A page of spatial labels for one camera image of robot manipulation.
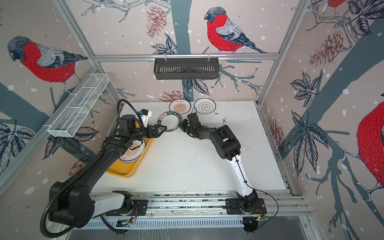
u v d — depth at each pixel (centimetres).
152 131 70
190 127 92
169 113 110
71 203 39
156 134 71
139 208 73
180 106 121
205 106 119
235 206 73
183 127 95
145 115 72
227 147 60
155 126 71
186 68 107
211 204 76
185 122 96
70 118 73
